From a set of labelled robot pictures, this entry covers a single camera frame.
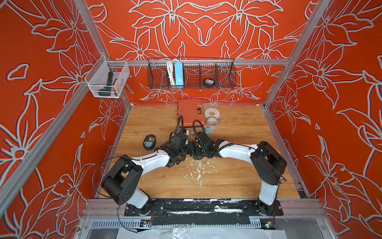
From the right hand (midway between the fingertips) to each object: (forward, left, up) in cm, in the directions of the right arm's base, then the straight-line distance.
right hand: (192, 153), depth 90 cm
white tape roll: (+36, -15, -1) cm, 39 cm away
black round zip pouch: (+7, +29, 0) cm, 29 cm away
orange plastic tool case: (+36, +1, +1) cm, 36 cm away
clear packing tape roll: (+25, -15, -2) cm, 29 cm away
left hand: (+2, -2, +5) cm, 6 cm away
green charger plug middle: (+17, -10, 0) cm, 20 cm away
